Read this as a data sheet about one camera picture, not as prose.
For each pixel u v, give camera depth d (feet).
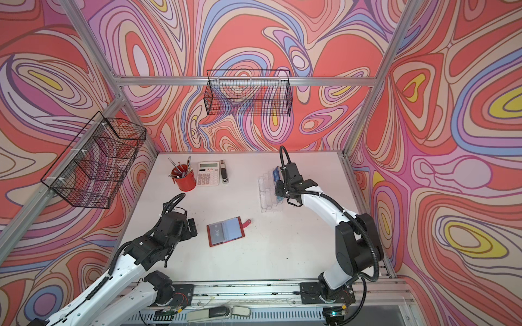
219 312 2.17
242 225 2.98
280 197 2.78
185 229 2.03
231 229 2.92
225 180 3.44
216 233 2.90
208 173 3.54
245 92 3.06
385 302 2.36
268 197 3.18
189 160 3.16
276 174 3.22
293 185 2.22
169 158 3.15
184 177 3.06
